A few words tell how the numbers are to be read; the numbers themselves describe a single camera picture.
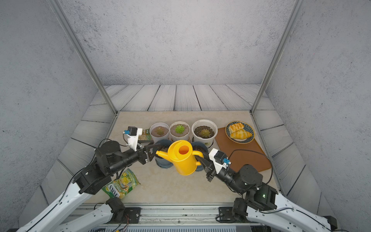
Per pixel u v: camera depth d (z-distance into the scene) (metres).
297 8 0.71
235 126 1.04
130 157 0.54
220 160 0.43
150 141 0.66
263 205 0.44
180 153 0.53
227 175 0.49
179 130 0.94
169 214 0.74
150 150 0.56
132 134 0.54
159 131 0.94
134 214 0.73
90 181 0.45
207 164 0.51
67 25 0.76
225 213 0.73
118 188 0.79
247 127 1.08
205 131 0.94
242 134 0.99
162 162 0.89
